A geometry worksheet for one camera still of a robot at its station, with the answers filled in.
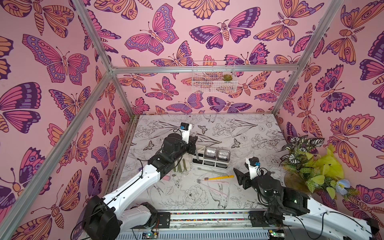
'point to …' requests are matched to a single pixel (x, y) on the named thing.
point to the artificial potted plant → (307, 170)
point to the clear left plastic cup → (210, 153)
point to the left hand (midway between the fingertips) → (198, 136)
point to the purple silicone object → (167, 177)
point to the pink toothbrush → (200, 181)
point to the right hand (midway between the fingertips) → (240, 166)
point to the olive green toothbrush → (179, 166)
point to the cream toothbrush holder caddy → (198, 159)
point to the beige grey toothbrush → (213, 172)
